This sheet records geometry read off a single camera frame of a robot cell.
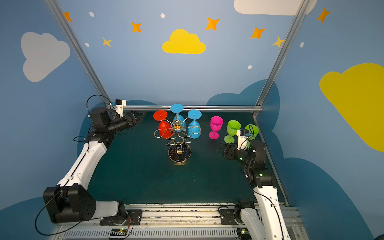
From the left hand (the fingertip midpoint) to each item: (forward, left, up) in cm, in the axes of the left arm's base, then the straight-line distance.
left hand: (143, 114), depth 75 cm
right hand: (-11, -43, -7) cm, 45 cm away
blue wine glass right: (+3, -26, -14) cm, 30 cm away
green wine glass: (+9, -51, -19) cm, 55 cm away
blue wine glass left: (-3, -18, -2) cm, 19 cm away
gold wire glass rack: (-3, -16, -33) cm, 37 cm away
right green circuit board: (-46, -52, -37) cm, 79 cm away
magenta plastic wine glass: (+12, -41, -20) cm, 47 cm away
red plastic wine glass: (0, -10, -12) cm, 15 cm away
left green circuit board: (-46, +11, -37) cm, 60 cm away
